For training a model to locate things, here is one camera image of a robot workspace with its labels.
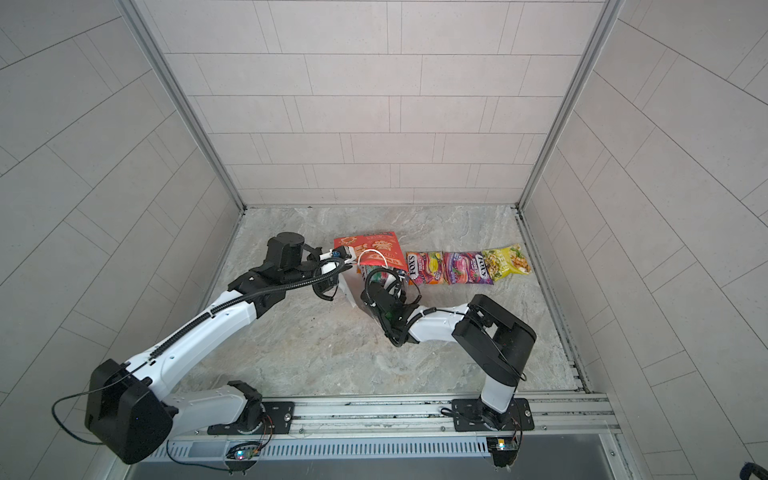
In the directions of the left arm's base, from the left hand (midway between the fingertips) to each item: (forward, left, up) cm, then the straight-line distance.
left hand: (354, 259), depth 75 cm
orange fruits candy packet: (+9, -20, -19) cm, 29 cm away
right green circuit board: (-38, -36, -21) cm, 57 cm away
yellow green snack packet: (+11, -46, -17) cm, 51 cm away
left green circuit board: (-40, +22, -18) cm, 49 cm away
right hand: (+1, -4, -18) cm, 18 cm away
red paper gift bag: (-3, -5, +8) cm, 10 cm away
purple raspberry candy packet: (+9, -34, -19) cm, 40 cm away
